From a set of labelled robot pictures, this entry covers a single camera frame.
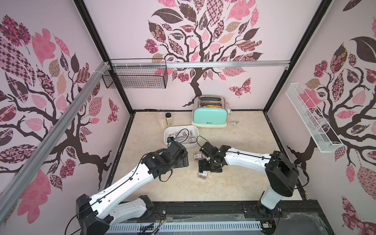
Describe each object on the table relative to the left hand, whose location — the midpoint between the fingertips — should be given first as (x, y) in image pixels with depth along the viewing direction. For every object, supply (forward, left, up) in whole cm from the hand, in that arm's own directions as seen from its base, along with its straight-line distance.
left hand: (177, 162), depth 74 cm
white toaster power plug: (+39, -41, -14) cm, 58 cm away
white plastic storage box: (+27, -5, -14) cm, 31 cm away
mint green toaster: (+38, -20, -1) cm, 43 cm away
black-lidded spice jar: (+39, +9, -9) cm, 41 cm away
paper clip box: (+11, -11, -14) cm, 21 cm away
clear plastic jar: (+37, +14, -8) cm, 41 cm away
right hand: (0, -16, -13) cm, 20 cm away
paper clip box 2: (-2, -14, -15) cm, 21 cm away
